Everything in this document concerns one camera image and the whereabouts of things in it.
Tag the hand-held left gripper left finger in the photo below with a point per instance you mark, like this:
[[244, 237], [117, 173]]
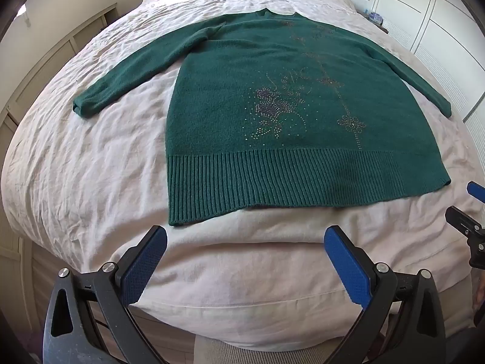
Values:
[[146, 261]]

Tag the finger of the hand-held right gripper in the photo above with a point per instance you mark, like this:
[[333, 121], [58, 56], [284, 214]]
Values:
[[464, 222], [476, 191]]

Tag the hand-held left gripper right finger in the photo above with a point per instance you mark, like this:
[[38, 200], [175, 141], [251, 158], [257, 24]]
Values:
[[346, 265]]

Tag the green knitted sweater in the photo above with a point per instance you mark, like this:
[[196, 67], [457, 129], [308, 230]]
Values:
[[242, 121]]

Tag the bed with white sheet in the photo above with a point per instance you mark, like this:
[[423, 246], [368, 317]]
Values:
[[94, 167]]

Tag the white panelled wardrobe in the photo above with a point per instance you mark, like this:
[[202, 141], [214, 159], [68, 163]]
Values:
[[439, 19]]

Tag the small blue container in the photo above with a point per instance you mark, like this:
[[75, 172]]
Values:
[[376, 17]]

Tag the beige panelled cabinet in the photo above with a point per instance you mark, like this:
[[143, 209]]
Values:
[[57, 53]]

